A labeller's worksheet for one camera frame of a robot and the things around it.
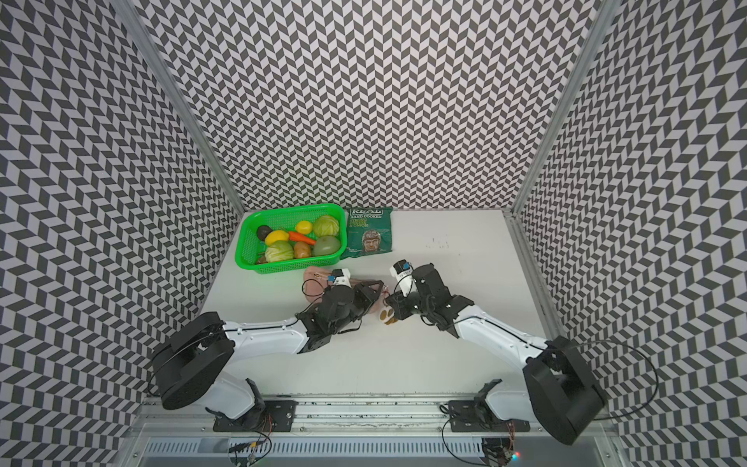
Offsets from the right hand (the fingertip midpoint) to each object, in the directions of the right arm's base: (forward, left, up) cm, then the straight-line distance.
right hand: (389, 305), depth 82 cm
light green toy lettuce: (+20, +37, -1) cm, 42 cm away
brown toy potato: (+24, +31, -4) cm, 39 cm away
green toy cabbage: (+33, +23, -2) cm, 40 cm away
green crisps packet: (+35, +8, -7) cm, 37 cm away
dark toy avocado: (+31, +46, -3) cm, 56 cm away
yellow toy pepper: (+29, +42, -4) cm, 51 cm away
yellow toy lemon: (+36, +33, -6) cm, 49 cm away
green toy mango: (+24, +22, -2) cm, 32 cm away
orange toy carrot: (+32, +36, -8) cm, 49 cm away
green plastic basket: (+39, +40, -5) cm, 56 cm away
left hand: (+4, +1, +3) cm, 5 cm away
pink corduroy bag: (+8, +22, +1) cm, 23 cm away
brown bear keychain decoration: (-2, 0, -4) cm, 4 cm away
